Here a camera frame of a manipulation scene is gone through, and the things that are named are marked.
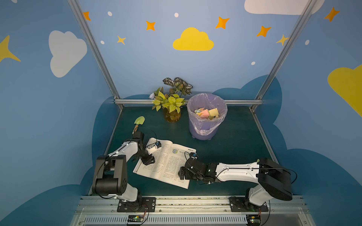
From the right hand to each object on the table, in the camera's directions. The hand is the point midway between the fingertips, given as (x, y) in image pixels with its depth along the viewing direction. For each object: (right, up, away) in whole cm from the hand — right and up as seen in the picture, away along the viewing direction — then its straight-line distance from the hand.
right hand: (184, 172), depth 83 cm
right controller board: (+36, -20, -11) cm, 43 cm away
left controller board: (-26, -20, -11) cm, 34 cm away
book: (-10, +6, +8) cm, 14 cm away
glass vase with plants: (-8, +45, +8) cm, 47 cm away
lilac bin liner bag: (+11, +28, -2) cm, 30 cm away
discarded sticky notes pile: (+19, +36, +16) cm, 44 cm away
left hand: (-23, +8, +9) cm, 26 cm away
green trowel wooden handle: (-35, +31, +28) cm, 55 cm away
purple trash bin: (+14, +19, +18) cm, 30 cm away
